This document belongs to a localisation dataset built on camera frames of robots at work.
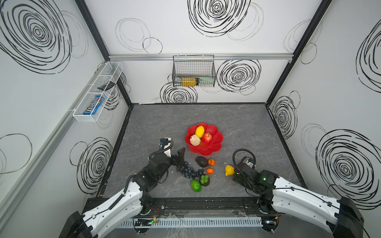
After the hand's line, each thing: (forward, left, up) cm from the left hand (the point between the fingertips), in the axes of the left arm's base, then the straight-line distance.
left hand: (179, 148), depth 78 cm
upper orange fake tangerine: (-2, -18, -13) cm, 22 cm away
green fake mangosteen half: (-13, -14, -10) cm, 22 cm away
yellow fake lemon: (+18, -11, -11) cm, 24 cm away
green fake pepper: (-16, -9, -12) cm, 22 cm away
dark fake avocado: (-2, -12, -11) cm, 17 cm away
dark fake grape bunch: (-8, -4, -10) cm, 14 cm away
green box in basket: (+35, -14, +17) cm, 42 cm away
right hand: (-10, -31, -14) cm, 35 cm away
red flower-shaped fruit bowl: (+8, -15, -16) cm, 23 cm away
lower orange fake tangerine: (-7, -17, -12) cm, 22 cm away
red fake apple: (+13, -16, -10) cm, 23 cm away
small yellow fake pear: (-8, -27, -8) cm, 29 cm away
